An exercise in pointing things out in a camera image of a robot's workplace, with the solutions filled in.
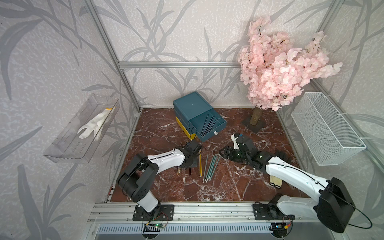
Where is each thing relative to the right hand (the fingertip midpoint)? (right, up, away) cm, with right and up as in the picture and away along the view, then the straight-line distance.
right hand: (221, 152), depth 81 cm
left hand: (-16, -9, +9) cm, 21 cm away
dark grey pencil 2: (-9, +15, +10) cm, 20 cm away
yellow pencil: (-12, -9, +10) cm, 18 cm away
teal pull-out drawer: (-7, +15, +10) cm, 20 cm away
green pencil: (-8, -11, +8) cm, 16 cm away
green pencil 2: (-3, -11, +8) cm, 14 cm away
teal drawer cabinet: (-18, +27, +12) cm, 34 cm away
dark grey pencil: (-4, +14, +8) cm, 17 cm away
